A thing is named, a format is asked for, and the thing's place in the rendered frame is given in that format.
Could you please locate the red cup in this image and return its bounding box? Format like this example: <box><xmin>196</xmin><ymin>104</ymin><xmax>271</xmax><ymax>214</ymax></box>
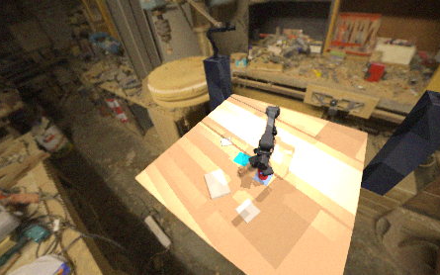
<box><xmin>258</xmin><ymin>169</ymin><xmax>268</xmax><ymax>180</ymax></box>

